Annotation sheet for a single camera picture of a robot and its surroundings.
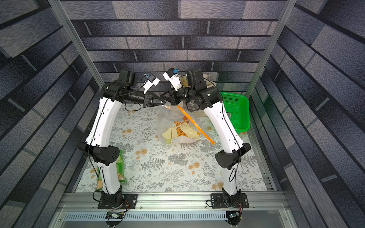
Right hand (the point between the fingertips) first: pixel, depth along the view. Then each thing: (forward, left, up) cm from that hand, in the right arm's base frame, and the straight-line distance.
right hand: (160, 95), depth 65 cm
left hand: (-2, -2, -2) cm, 3 cm away
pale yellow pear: (-1, -10, -30) cm, 32 cm away
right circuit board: (-44, -38, -47) cm, 74 cm away
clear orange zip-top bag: (+22, +3, -40) cm, 46 cm away
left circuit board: (-43, +24, -43) cm, 66 cm away
